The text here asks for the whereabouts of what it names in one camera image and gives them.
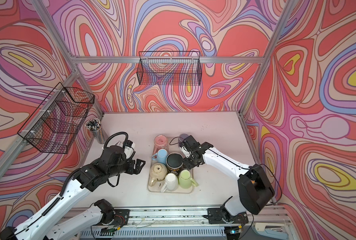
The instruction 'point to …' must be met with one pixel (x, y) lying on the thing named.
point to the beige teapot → (158, 172)
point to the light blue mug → (161, 156)
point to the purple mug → (181, 138)
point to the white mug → (172, 182)
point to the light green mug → (184, 179)
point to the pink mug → (161, 142)
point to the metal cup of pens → (94, 125)
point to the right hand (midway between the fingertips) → (191, 166)
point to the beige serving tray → (174, 145)
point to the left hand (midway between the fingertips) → (141, 160)
